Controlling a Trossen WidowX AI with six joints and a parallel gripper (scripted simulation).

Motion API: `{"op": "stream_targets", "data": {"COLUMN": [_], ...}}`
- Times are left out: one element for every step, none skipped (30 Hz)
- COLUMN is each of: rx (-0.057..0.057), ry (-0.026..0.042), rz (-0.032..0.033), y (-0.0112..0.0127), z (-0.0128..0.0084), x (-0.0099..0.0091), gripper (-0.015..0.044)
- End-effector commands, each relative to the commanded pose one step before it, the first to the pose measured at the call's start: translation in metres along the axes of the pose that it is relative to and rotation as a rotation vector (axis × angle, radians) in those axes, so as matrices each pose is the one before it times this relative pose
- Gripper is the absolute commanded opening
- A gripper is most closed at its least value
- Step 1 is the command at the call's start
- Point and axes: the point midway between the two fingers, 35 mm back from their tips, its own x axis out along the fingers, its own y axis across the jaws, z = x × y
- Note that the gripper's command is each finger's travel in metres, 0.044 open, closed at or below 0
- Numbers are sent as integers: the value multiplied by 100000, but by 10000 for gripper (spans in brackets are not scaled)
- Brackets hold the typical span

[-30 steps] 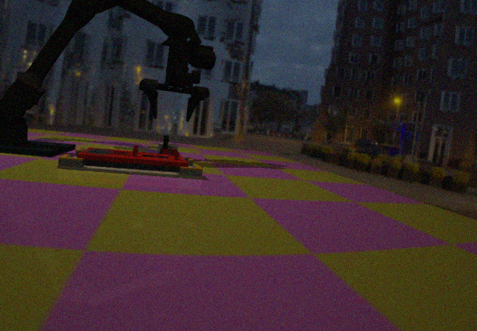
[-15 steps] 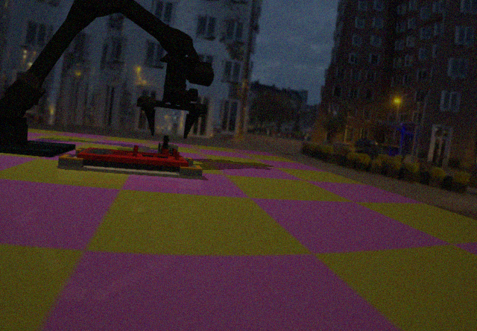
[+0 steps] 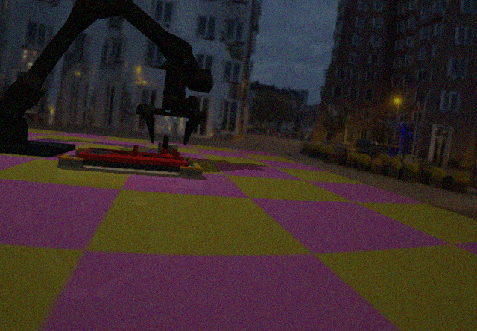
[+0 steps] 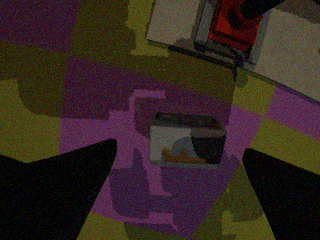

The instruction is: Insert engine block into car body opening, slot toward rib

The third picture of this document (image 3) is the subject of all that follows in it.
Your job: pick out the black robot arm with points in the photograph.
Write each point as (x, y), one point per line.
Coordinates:
(27, 90)

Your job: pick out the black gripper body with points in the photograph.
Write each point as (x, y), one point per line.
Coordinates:
(150, 110)

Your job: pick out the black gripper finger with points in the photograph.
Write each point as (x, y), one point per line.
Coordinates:
(150, 124)
(189, 128)

